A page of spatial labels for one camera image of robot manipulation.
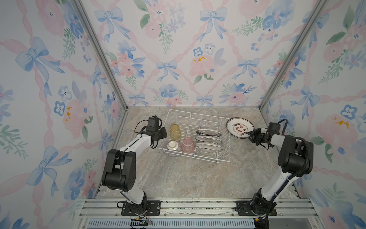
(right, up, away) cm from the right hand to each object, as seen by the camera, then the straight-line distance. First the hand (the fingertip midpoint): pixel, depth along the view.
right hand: (247, 132), depth 100 cm
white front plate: (-30, -6, -20) cm, 37 cm away
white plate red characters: (-4, +3, +6) cm, 8 cm away
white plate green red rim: (-28, 0, -5) cm, 28 cm away
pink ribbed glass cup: (-42, -8, -15) cm, 45 cm away
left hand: (-57, +1, -6) cm, 57 cm away
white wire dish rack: (-32, -3, -7) cm, 33 cm away
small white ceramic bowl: (-51, -7, -12) cm, 53 cm away
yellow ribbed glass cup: (-50, +1, -7) cm, 51 cm away
